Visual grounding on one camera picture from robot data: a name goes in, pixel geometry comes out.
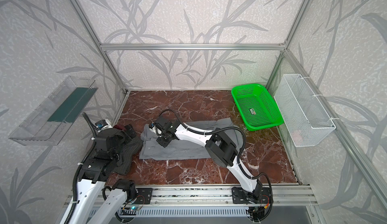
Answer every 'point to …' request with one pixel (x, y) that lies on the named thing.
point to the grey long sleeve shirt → (149, 149)
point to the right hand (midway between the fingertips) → (162, 135)
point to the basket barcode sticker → (252, 111)
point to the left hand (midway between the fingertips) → (127, 124)
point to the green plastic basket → (257, 109)
